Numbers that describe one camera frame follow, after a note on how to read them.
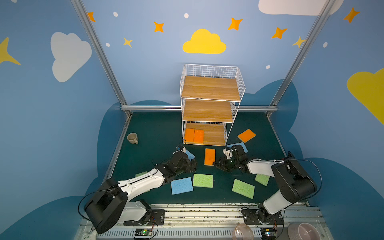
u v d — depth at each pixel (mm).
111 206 413
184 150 801
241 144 1023
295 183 467
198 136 1044
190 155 970
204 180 855
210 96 729
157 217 744
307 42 819
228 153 905
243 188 823
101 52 844
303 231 713
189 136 1044
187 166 691
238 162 747
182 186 840
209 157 955
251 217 749
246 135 1085
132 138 1024
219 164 835
